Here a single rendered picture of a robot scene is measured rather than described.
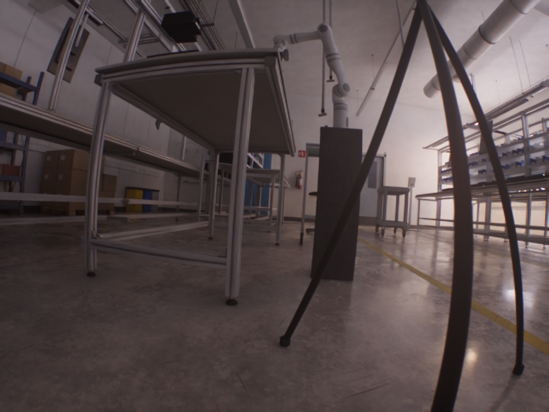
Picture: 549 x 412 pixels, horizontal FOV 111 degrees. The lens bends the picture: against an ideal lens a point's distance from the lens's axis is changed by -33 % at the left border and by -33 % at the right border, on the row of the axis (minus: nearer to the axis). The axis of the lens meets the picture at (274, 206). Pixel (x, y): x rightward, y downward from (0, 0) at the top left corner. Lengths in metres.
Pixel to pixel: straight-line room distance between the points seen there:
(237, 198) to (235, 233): 0.13
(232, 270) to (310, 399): 0.62
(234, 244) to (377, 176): 7.61
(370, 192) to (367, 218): 0.76
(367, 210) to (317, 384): 7.81
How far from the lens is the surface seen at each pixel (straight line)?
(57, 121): 2.17
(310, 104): 8.64
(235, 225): 1.03
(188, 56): 1.25
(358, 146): 1.60
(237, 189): 1.04
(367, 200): 8.35
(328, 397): 0.64
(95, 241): 1.36
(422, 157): 8.97
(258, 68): 1.15
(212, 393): 0.62
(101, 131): 1.40
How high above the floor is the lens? 0.38
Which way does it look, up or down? level
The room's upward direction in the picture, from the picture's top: 4 degrees clockwise
